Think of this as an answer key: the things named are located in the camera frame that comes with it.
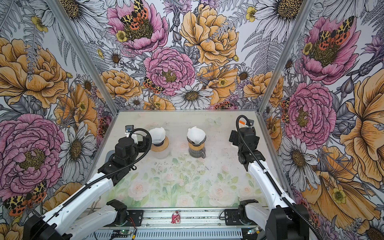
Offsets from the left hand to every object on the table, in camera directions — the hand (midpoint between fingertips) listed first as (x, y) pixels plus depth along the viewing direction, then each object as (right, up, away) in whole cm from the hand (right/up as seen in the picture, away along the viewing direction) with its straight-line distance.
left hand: (139, 139), depth 80 cm
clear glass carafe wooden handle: (+10, -11, +17) cm, 22 cm away
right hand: (+55, +1, +3) cm, 55 cm away
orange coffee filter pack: (+59, +9, +20) cm, 63 cm away
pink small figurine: (+20, -36, -8) cm, 42 cm away
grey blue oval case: (-26, -11, +17) cm, 33 cm away
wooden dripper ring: (+29, -6, +9) cm, 32 cm away
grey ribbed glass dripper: (+29, -4, +9) cm, 31 cm away
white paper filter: (+29, +2, +8) cm, 31 cm away
